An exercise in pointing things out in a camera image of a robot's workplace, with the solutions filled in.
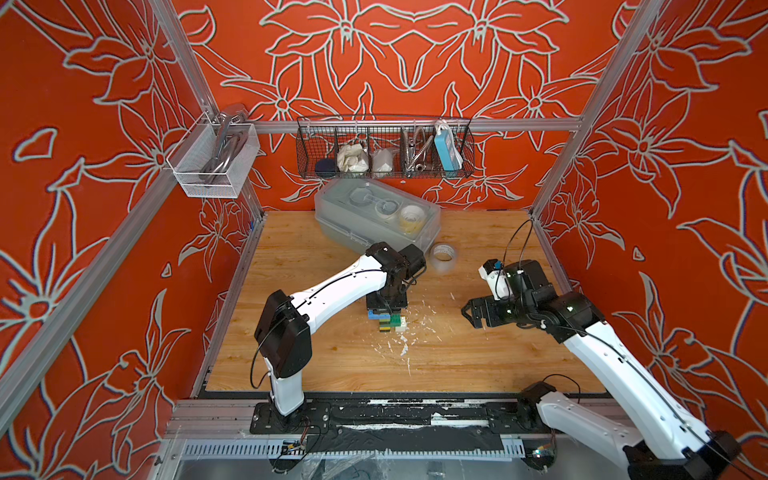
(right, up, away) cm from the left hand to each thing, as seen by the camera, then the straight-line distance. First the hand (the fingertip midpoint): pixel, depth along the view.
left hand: (393, 309), depth 79 cm
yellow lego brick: (-2, -8, +8) cm, 11 cm away
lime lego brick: (-2, -4, +3) cm, 5 cm away
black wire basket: (-2, +50, +17) cm, 53 cm away
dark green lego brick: (+1, -4, +6) cm, 7 cm away
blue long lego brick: (-5, -2, +2) cm, 6 cm away
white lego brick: (+3, -6, +6) cm, 9 cm away
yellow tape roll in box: (+7, +26, +16) cm, 31 cm away
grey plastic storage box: (-9, +28, +16) cm, 34 cm away
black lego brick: (-2, -5, +4) cm, 7 cm away
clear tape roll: (+19, +13, +25) cm, 34 cm away
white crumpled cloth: (-12, +45, +12) cm, 48 cm away
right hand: (+19, +2, -7) cm, 21 cm away
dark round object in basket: (-21, +43, +17) cm, 51 cm away
